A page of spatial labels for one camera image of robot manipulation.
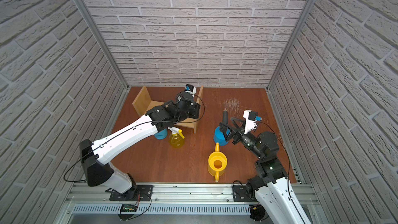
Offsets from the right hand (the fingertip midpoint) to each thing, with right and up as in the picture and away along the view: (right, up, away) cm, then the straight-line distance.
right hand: (222, 123), depth 64 cm
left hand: (-11, +9, +10) cm, 17 cm away
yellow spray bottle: (-23, -10, +17) cm, 31 cm away
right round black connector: (+17, -42, +5) cm, 46 cm away
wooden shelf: (-45, +9, +27) cm, 53 cm away
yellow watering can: (-1, -21, +10) cm, 24 cm away
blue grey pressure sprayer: (0, -10, +20) cm, 22 cm away
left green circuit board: (-44, -42, +8) cm, 61 cm away
